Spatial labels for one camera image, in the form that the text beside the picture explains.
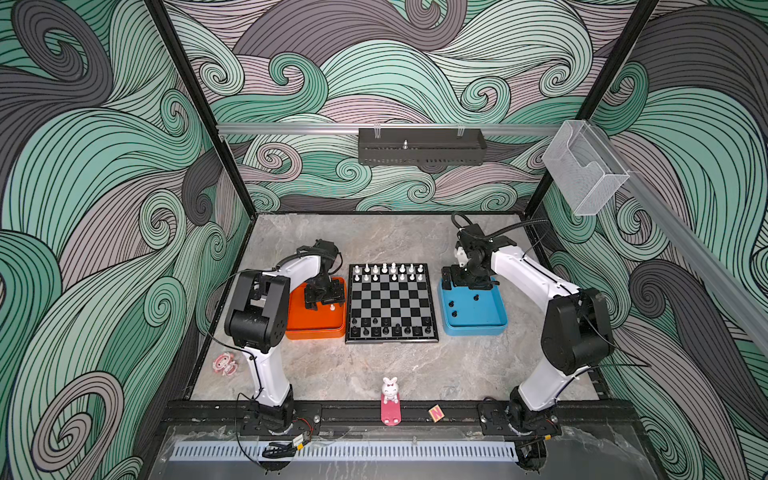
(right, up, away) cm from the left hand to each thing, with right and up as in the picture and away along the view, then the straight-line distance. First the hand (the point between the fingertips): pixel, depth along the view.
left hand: (330, 301), depth 93 cm
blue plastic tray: (+45, -3, 0) cm, 46 cm away
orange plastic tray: (0, -5, -4) cm, 7 cm away
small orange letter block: (+30, -23, -20) cm, 43 cm away
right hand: (+40, +6, -4) cm, 41 cm away
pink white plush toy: (-26, -14, -14) cm, 33 cm away
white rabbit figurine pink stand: (+18, -21, -20) cm, 34 cm away
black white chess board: (+19, -1, -1) cm, 19 cm away
